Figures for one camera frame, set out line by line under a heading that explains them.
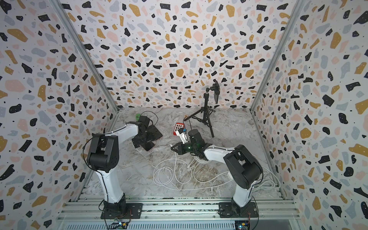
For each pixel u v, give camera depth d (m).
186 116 1.14
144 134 0.84
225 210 0.74
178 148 0.82
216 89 0.87
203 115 1.07
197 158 0.70
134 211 0.73
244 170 0.48
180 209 0.76
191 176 0.86
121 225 0.71
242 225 0.72
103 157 0.53
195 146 0.73
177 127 1.06
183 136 0.82
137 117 1.13
